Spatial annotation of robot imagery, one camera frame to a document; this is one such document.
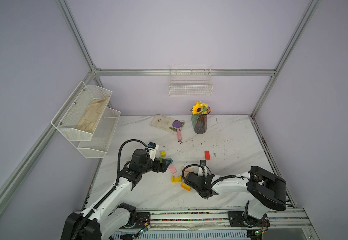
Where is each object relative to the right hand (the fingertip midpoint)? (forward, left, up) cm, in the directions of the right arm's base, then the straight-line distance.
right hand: (198, 176), depth 89 cm
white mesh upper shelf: (+18, +65, +33) cm, 75 cm away
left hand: (+3, +20, +13) cm, 24 cm away
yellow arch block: (-3, +14, +2) cm, 14 cm away
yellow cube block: (+14, +22, +3) cm, 26 cm away
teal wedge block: (+11, +17, 0) cm, 20 cm away
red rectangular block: (+15, -7, 0) cm, 17 cm away
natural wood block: (-4, +6, +18) cm, 19 cm away
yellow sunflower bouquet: (+32, -1, +26) cm, 41 cm away
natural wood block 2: (-6, +8, +17) cm, 19 cm away
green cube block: (0, +20, +20) cm, 29 cm away
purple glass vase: (+36, -4, +5) cm, 36 cm away
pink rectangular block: (+4, +16, +2) cm, 16 cm away
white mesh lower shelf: (+5, +53, +24) cm, 59 cm away
